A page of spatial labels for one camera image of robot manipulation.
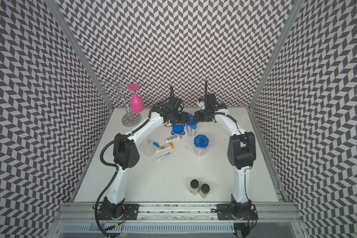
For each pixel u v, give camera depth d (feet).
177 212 2.42
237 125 1.89
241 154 1.75
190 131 3.24
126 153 1.80
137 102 3.00
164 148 3.08
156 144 3.16
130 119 3.16
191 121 3.07
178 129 3.51
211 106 2.28
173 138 3.24
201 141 2.89
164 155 2.98
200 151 2.87
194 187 2.36
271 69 3.01
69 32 2.64
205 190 2.37
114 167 1.89
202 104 2.84
